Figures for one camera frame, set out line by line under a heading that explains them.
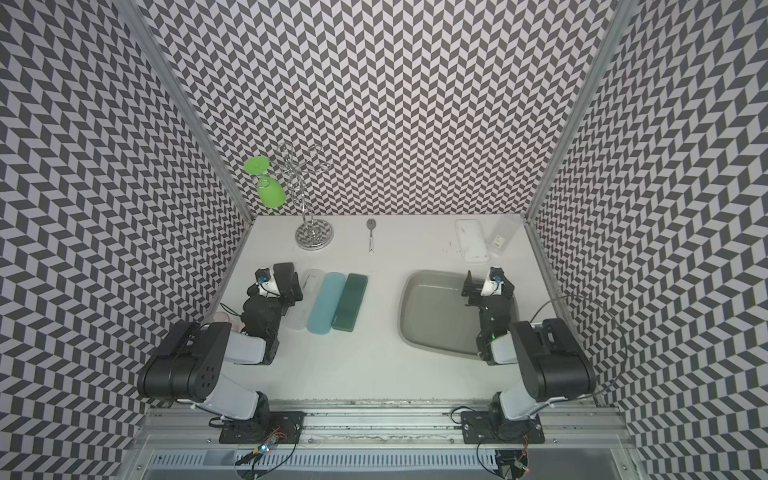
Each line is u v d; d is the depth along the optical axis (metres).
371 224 1.16
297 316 0.89
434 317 1.26
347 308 0.92
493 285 0.77
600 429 0.75
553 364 0.45
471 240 1.09
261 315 0.70
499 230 1.13
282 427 0.72
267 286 0.76
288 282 0.98
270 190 1.02
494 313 0.68
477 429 0.73
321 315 0.92
